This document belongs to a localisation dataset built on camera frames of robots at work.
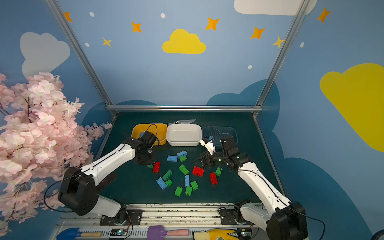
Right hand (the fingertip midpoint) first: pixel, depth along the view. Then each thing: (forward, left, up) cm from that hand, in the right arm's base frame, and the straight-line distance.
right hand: (200, 157), depth 76 cm
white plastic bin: (+27, +12, -18) cm, 34 cm away
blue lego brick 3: (+11, +10, -16) cm, 22 cm away
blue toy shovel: (-35, +60, -17) cm, 71 cm away
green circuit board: (-33, +38, -18) cm, 53 cm away
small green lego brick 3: (-1, -11, -15) cm, 19 cm away
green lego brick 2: (+1, +10, -18) cm, 20 cm away
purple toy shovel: (-32, +18, -16) cm, 40 cm away
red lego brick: (+1, +26, -16) cm, 31 cm away
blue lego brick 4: (-9, +21, -17) cm, 29 cm away
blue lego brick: (+24, +42, -15) cm, 50 cm away
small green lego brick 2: (-8, +17, -16) cm, 25 cm away
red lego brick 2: (-1, +1, -16) cm, 16 cm away
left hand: (+1, +28, -10) cm, 30 cm away
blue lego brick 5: (-7, +7, -16) cm, 19 cm away
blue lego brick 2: (+7, +18, -16) cm, 25 cm away
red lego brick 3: (-5, -9, -18) cm, 20 cm away
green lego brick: (-4, +19, -16) cm, 25 cm away
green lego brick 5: (-13, +5, -15) cm, 21 cm away
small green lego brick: (+8, +11, -18) cm, 23 cm away
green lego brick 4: (-13, +11, -16) cm, 23 cm away
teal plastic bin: (+31, -14, -20) cm, 40 cm away
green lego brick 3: (-9, +2, -16) cm, 19 cm away
